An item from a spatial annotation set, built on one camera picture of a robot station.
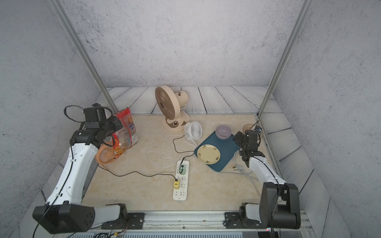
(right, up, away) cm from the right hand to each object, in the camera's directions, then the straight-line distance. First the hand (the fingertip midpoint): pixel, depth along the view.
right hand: (244, 135), depth 88 cm
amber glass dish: (+10, +5, +24) cm, 26 cm away
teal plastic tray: (-7, -9, +11) cm, 16 cm away
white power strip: (-36, -30, -9) cm, 48 cm away
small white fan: (-30, +2, +9) cm, 32 cm away
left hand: (-67, +9, -13) cm, 68 cm away
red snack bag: (-66, 0, -7) cm, 66 cm away
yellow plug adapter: (-39, -25, -9) cm, 47 cm away
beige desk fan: (-44, +19, +3) cm, 48 cm away
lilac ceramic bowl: (-9, +1, +18) cm, 20 cm away
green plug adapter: (-35, -19, -5) cm, 40 cm away
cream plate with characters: (-20, -13, +8) cm, 25 cm away
